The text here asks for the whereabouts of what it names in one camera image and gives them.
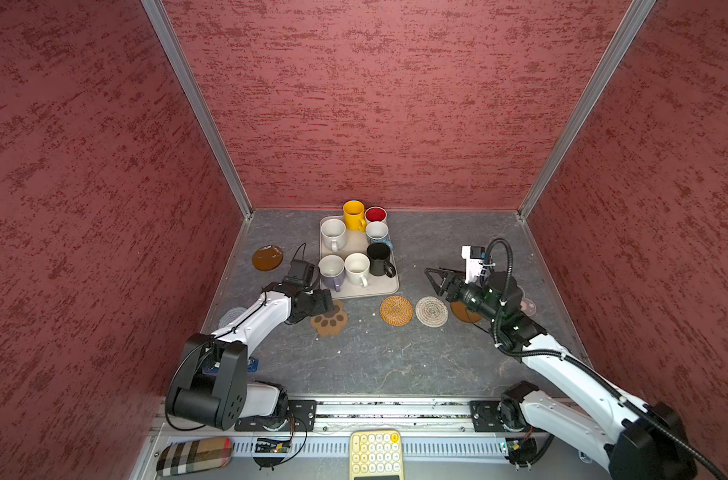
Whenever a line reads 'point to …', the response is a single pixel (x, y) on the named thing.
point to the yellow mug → (354, 212)
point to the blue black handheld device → (252, 367)
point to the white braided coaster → (431, 311)
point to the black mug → (379, 259)
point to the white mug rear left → (333, 234)
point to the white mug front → (357, 268)
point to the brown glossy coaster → (267, 258)
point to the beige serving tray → (377, 285)
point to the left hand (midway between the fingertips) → (319, 312)
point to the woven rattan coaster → (396, 311)
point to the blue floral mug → (377, 232)
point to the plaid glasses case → (193, 455)
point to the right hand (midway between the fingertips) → (427, 277)
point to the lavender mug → (331, 269)
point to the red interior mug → (375, 214)
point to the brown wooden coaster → (461, 312)
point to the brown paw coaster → (331, 326)
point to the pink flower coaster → (528, 306)
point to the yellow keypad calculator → (375, 454)
